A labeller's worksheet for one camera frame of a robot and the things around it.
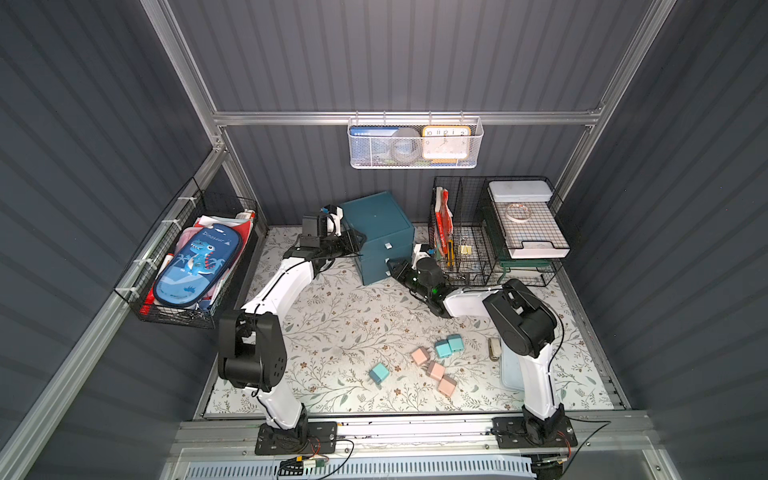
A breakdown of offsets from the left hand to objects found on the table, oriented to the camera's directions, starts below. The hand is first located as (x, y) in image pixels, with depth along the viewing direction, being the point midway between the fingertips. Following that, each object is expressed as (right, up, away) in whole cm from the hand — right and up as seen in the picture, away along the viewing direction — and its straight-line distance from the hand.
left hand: (365, 239), depth 88 cm
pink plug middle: (+21, -37, -5) cm, 43 cm away
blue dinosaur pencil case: (-35, -7, -23) cm, 42 cm away
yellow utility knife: (+30, -4, +23) cm, 38 cm away
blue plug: (+5, -38, -5) cm, 38 cm away
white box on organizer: (+52, +17, +12) cm, 56 cm away
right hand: (+9, -6, +7) cm, 13 cm away
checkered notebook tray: (+51, +3, +4) cm, 51 cm away
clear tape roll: (+49, +9, +9) cm, 51 cm away
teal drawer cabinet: (+7, +2, -1) cm, 7 cm away
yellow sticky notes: (+36, -3, +24) cm, 43 cm away
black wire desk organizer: (+42, +4, +21) cm, 47 cm away
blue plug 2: (+23, -32, -1) cm, 40 cm away
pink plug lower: (+23, -40, -7) cm, 47 cm away
